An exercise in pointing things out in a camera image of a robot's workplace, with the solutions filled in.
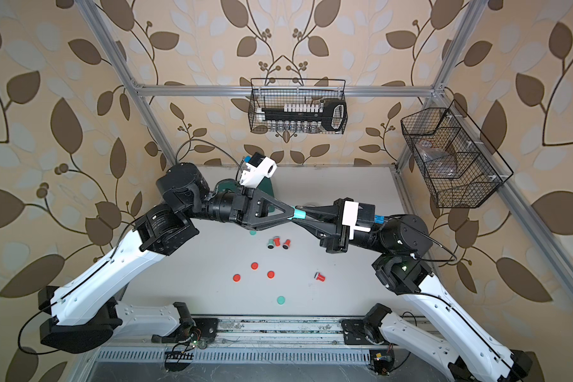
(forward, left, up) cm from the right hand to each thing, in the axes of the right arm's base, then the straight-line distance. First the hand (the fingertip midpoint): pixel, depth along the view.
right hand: (294, 210), depth 44 cm
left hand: (-3, +2, +3) cm, 5 cm away
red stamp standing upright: (+19, +7, -49) cm, 53 cm away
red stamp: (+18, +4, -49) cm, 52 cm away
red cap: (+10, +16, -50) cm, 53 cm away
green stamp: (+18, +10, -48) cm, 52 cm away
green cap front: (-3, +6, -50) cm, 50 cm away
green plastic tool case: (+49, +14, -50) cm, 71 cm away
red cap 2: (+6, +10, -50) cm, 52 cm away
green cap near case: (+23, +17, -49) cm, 57 cm away
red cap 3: (+5, +22, -49) cm, 54 cm away
